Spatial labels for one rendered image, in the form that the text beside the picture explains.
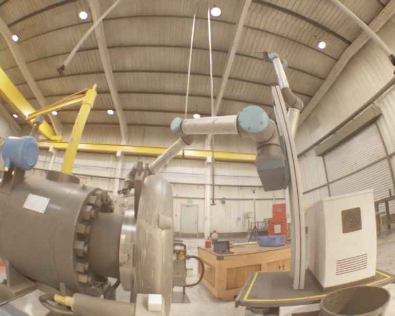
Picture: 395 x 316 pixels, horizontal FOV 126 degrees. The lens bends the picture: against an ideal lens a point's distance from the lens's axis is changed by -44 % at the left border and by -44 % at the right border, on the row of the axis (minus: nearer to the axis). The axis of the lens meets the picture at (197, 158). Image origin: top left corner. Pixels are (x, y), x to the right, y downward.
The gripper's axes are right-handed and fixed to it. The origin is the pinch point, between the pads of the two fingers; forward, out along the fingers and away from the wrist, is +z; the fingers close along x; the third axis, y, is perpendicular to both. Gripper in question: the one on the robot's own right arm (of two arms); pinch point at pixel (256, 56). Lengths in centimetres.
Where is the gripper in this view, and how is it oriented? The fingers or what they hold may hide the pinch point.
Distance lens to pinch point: 221.1
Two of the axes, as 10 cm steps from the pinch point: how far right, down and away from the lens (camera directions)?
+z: -9.9, 0.6, 0.9
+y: -0.7, 1.8, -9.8
